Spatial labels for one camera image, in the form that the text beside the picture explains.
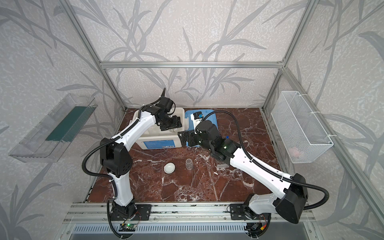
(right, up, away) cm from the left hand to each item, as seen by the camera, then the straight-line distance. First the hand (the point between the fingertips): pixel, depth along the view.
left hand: (179, 121), depth 89 cm
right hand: (+6, -2, -17) cm, 18 cm away
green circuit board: (-22, -51, -17) cm, 58 cm away
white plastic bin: (-16, -10, 0) cm, 19 cm away
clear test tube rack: (+26, -26, +1) cm, 37 cm away
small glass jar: (+7, -24, -6) cm, 25 cm away
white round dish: (-6, -28, 0) cm, 28 cm away
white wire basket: (+55, -6, -27) cm, 62 cm away
